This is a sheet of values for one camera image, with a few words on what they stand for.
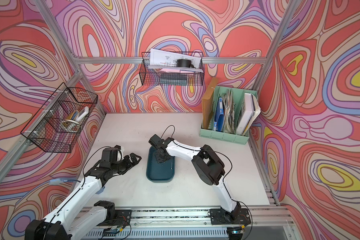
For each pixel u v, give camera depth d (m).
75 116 0.75
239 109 0.97
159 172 0.86
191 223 0.73
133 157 0.75
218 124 0.96
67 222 0.42
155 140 0.75
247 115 0.87
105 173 0.58
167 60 0.86
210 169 0.55
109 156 0.63
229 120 0.94
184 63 0.82
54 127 0.73
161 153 0.68
